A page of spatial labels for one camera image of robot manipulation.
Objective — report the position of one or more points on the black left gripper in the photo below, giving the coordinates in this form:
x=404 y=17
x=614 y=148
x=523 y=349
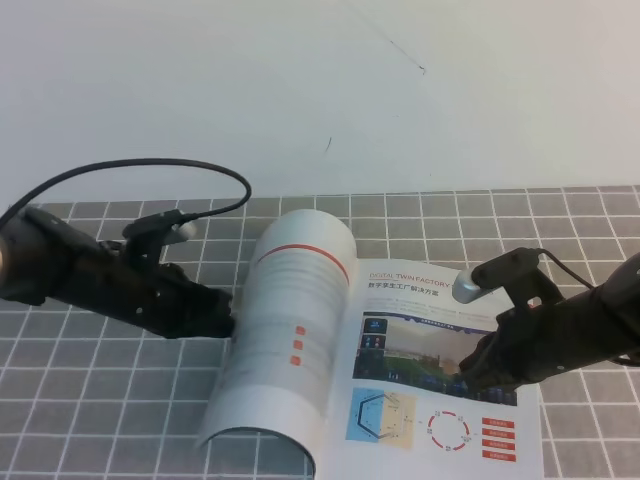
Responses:
x=133 y=286

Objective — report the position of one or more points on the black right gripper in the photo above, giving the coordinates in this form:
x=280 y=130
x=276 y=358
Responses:
x=529 y=346

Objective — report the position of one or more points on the white brochure book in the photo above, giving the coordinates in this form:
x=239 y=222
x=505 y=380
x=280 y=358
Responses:
x=357 y=362

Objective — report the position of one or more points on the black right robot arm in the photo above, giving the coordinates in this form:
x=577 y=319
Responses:
x=603 y=321

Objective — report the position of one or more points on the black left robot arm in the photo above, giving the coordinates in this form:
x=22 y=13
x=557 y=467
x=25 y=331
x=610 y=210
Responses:
x=42 y=258

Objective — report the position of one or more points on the grey checked tablecloth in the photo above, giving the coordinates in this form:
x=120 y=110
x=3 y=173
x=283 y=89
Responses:
x=87 y=397

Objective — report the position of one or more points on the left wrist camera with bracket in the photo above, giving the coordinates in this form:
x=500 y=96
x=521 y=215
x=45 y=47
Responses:
x=146 y=237

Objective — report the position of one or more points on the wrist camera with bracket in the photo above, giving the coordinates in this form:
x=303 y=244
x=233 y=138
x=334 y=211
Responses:
x=517 y=272
x=146 y=237

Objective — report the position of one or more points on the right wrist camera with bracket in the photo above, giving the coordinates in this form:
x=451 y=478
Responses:
x=517 y=272

